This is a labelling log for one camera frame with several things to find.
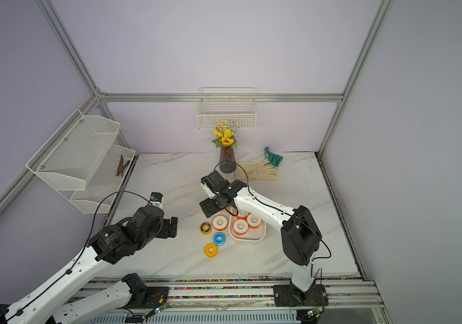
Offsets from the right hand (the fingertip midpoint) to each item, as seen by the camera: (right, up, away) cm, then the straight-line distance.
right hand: (214, 207), depth 85 cm
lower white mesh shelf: (-53, +11, +8) cm, 55 cm away
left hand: (-18, -3, -12) cm, 21 cm away
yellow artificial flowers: (+4, +34, +8) cm, 35 cm away
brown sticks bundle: (-46, +18, +11) cm, 51 cm away
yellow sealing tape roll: (-1, -18, -1) cm, 18 cm away
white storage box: (+19, -10, +6) cm, 22 cm away
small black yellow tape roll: (-5, -11, +6) cm, 13 cm away
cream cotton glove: (+19, +16, +28) cm, 37 cm away
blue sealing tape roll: (+2, -15, +3) cm, 15 cm away
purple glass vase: (+4, +21, +21) cm, 30 cm away
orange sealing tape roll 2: (+2, -8, +7) cm, 11 cm away
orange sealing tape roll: (+11, -10, +5) cm, 16 cm away
